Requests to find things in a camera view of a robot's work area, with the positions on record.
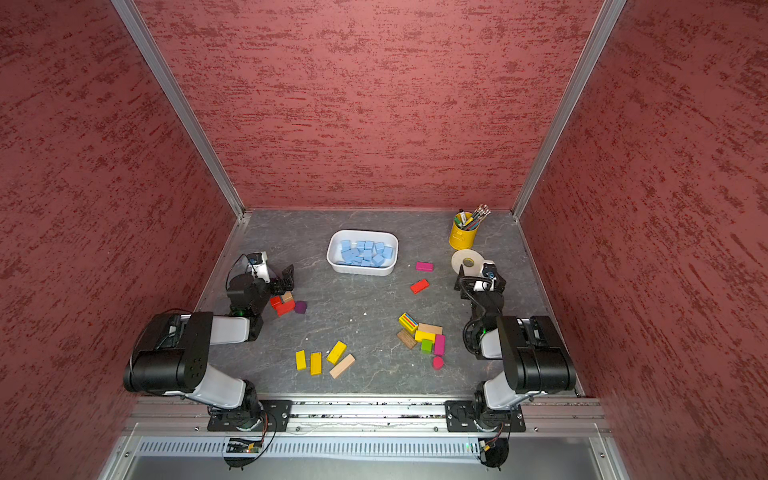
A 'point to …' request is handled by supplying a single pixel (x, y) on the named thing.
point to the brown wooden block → (407, 339)
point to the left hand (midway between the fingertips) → (279, 270)
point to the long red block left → (285, 307)
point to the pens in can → (468, 223)
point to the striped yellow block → (408, 323)
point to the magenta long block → (440, 345)
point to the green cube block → (426, 346)
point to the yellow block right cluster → (420, 335)
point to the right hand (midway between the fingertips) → (476, 270)
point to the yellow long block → (337, 352)
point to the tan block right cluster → (434, 329)
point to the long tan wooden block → (342, 366)
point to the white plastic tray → (362, 252)
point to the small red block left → (274, 301)
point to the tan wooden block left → (287, 296)
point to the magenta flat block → (424, 266)
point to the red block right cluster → (419, 286)
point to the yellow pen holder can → (463, 231)
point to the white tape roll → (470, 260)
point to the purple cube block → (300, 307)
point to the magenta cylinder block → (437, 363)
